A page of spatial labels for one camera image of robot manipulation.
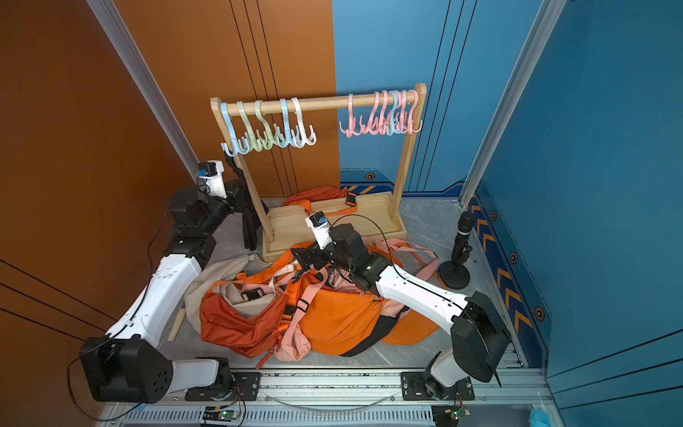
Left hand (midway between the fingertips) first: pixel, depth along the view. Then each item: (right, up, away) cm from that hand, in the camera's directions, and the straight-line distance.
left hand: (245, 175), depth 74 cm
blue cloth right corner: (+77, -62, -8) cm, 99 cm away
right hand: (+17, -18, +2) cm, 25 cm away
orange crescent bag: (+49, -46, +8) cm, 68 cm away
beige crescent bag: (-12, -29, +14) cm, 34 cm away
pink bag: (+14, -48, +1) cm, 50 cm away
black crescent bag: (+39, -45, +6) cm, 60 cm away
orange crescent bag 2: (+26, -41, +3) cm, 49 cm away
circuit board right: (+58, -63, -4) cm, 86 cm away
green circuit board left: (-9, -66, -1) cm, 66 cm away
